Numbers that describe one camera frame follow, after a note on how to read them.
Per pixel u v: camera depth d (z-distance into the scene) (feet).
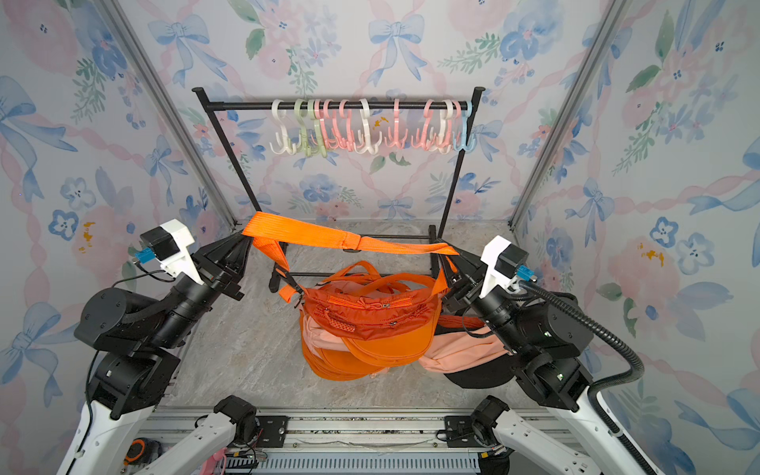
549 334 1.15
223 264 1.43
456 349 2.31
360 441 2.41
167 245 1.19
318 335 2.40
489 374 2.39
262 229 1.50
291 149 2.35
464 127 2.27
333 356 2.54
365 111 2.15
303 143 2.44
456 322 2.74
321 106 2.13
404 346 2.17
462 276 1.39
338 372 2.62
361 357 2.16
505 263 1.16
